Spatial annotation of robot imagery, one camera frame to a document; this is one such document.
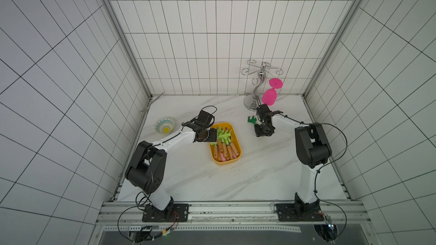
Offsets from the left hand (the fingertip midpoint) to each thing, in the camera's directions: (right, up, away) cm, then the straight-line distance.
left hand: (210, 139), depth 90 cm
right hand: (+27, +2, +11) cm, 29 cm away
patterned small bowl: (-29, +6, +12) cm, 32 cm away
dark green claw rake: (+27, +9, +13) cm, 31 cm away
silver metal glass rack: (+28, +22, +23) cm, 42 cm away
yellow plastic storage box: (+14, -1, +4) cm, 15 cm away
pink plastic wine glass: (+34, +24, +6) cm, 42 cm away
